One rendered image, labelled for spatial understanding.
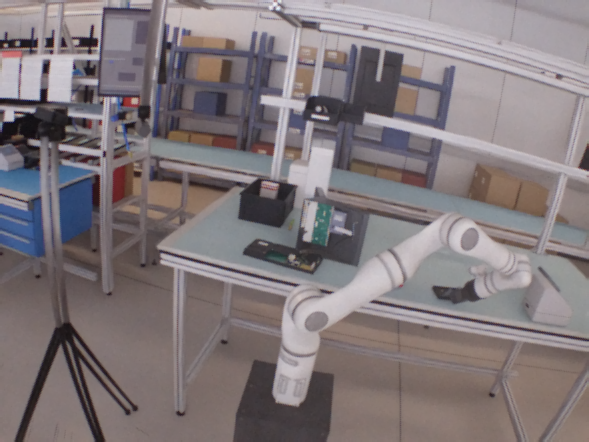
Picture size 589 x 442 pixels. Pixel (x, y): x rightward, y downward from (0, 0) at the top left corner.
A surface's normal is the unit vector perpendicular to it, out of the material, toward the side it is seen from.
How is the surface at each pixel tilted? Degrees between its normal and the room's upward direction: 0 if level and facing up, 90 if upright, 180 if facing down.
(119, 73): 101
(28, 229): 90
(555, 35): 90
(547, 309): 90
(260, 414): 0
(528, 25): 90
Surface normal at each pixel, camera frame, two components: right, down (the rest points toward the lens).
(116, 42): 0.18, 0.54
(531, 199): -0.22, 0.31
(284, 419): 0.14, -0.93
